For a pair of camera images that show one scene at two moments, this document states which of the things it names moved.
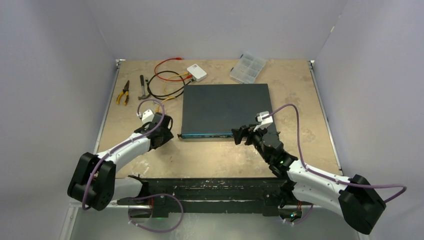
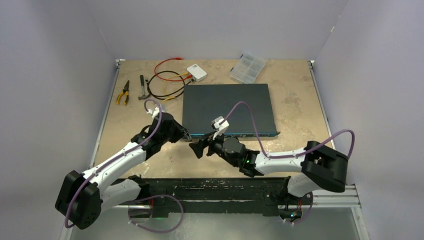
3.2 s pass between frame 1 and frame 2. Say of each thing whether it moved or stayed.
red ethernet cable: stayed
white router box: stayed
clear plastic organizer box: stayed
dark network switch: stayed
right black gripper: moved
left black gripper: moved
